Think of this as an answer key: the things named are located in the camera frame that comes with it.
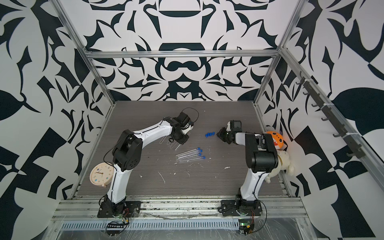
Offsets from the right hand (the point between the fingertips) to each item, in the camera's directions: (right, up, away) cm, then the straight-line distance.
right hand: (217, 131), depth 101 cm
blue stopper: (-7, -3, 0) cm, 8 cm away
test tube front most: (-10, -15, -10) cm, 21 cm away
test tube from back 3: (-26, -9, -7) cm, 29 cm away
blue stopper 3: (-5, -2, -1) cm, 5 cm away
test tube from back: (-30, -8, -5) cm, 32 cm away
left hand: (-23, -3, -5) cm, 24 cm away
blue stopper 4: (-3, -1, +1) cm, 3 cm away
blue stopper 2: (-6, -2, 0) cm, 6 cm away
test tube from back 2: (-29, -8, -5) cm, 31 cm away
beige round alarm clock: (-66, -22, -18) cm, 72 cm away
